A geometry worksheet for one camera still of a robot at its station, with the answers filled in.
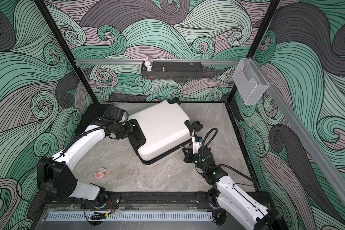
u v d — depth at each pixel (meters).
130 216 0.70
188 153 0.80
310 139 0.52
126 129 0.73
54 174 0.44
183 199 0.74
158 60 0.95
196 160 0.69
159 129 0.79
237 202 0.48
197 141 0.71
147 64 0.88
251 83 0.83
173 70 0.96
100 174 0.80
